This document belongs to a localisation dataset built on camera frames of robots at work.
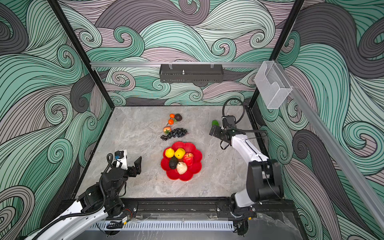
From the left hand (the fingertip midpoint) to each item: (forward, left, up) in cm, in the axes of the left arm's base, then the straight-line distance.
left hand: (135, 157), depth 76 cm
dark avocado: (+2, -19, -11) cm, 22 cm away
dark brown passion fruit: (+37, -20, -11) cm, 44 cm away
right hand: (+19, -46, -3) cm, 50 cm away
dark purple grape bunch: (+24, -20, -12) cm, 34 cm away
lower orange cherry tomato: (+35, -14, -14) cm, 41 cm away
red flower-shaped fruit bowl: (+4, -24, -12) cm, 27 cm away
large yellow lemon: (+7, -23, -8) cm, 25 cm away
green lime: (+34, -47, -12) cm, 59 cm away
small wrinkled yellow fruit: (+7, -17, -9) cm, 20 cm away
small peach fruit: (+26, -13, -11) cm, 31 cm away
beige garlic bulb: (-2, -24, -8) cm, 26 cm away
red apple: (+4, -28, -9) cm, 29 cm away
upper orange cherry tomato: (+40, -15, -13) cm, 45 cm away
